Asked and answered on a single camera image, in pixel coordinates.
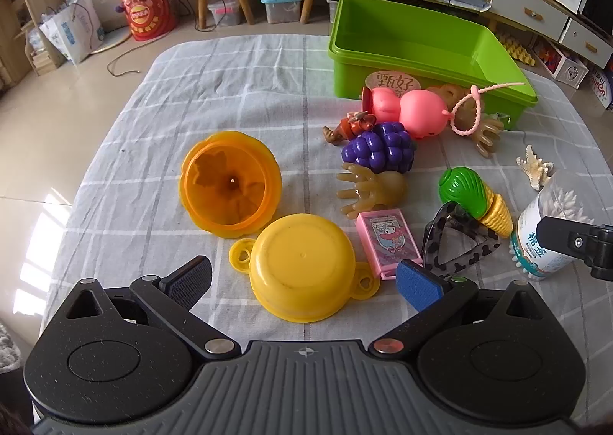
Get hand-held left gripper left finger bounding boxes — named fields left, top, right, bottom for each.
left=64, top=255, right=243, bottom=361

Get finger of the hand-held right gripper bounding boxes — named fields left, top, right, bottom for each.
left=535, top=216, right=613, bottom=282

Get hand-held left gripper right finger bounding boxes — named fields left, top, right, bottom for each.
left=366, top=259, right=549, bottom=361

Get clear cotton swab jar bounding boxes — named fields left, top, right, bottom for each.
left=508, top=171, right=613, bottom=282

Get pink card box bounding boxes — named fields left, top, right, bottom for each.
left=355, top=208, right=423, bottom=281

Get leopard print hair clip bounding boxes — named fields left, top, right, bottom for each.
left=421, top=202, right=503, bottom=277

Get orange plastic jelly mold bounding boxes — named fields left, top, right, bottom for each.
left=179, top=131, right=284, bottom=238

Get cream dried starfish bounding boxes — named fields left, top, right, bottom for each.
left=516, top=144, right=556, bottom=191

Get tan rubber hand toy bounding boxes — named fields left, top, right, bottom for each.
left=335, top=162, right=409, bottom=220
left=450, top=102, right=505, bottom=159

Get yellow toy pot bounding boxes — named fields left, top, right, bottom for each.
left=228, top=213, right=381, bottom=323

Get green yellow toy corn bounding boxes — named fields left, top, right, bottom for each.
left=439, top=167, right=514, bottom=239

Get green plastic bin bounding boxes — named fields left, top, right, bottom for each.
left=328, top=0, right=539, bottom=130

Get purple toy grapes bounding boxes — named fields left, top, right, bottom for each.
left=340, top=123, right=417, bottom=174

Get blue red printed box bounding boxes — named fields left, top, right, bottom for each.
left=587, top=68, right=613, bottom=110

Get white printed cardboard box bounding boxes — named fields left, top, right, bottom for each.
left=534, top=39, right=590, bottom=90

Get small brown toy figure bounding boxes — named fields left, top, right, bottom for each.
left=323, top=112, right=377, bottom=146

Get pink rubber pig toy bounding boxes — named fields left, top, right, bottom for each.
left=360, top=86, right=453, bottom=140

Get grey checked bedsheet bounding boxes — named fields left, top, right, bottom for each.
left=33, top=35, right=613, bottom=426

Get yellow wavy foam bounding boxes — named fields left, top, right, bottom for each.
left=498, top=30, right=537, bottom=67

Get round beige printed tag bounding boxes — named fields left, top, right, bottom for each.
left=365, top=70, right=421, bottom=95

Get black white appliance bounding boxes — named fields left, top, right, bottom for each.
left=577, top=0, right=613, bottom=36

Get clear storage box pink contents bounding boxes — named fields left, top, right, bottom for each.
left=207, top=0, right=241, bottom=27

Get white shopping bag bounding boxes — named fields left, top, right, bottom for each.
left=39, top=0, right=105, bottom=64

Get red printed bucket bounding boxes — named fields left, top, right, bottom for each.
left=115, top=0, right=179, bottom=42

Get clear storage box blue lid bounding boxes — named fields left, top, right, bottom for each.
left=260, top=0, right=306, bottom=25

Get wooden side shelf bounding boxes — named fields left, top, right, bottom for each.
left=0, top=0, right=68, bottom=86

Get pink beaded strap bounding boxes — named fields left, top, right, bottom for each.
left=449, top=82, right=525, bottom=136

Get tan ring chain toy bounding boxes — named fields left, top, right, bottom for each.
left=428, top=84, right=487, bottom=124

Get white drawer orange handle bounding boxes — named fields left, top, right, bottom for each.
left=558, top=18, right=613, bottom=69
left=491, top=0, right=570, bottom=40

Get thin brown cord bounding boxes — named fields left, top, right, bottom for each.
left=108, top=30, right=144, bottom=77

